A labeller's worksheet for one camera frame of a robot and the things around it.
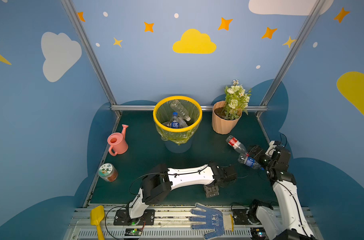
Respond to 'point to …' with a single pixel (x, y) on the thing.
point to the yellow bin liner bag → (162, 112)
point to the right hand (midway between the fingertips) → (256, 149)
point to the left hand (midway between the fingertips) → (209, 184)
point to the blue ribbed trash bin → (183, 147)
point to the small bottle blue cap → (175, 124)
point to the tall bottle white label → (181, 111)
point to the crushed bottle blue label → (250, 161)
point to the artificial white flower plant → (237, 100)
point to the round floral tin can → (108, 172)
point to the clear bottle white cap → (182, 123)
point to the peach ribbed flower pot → (219, 124)
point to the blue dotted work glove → (213, 219)
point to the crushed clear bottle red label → (235, 144)
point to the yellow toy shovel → (96, 215)
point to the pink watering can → (117, 141)
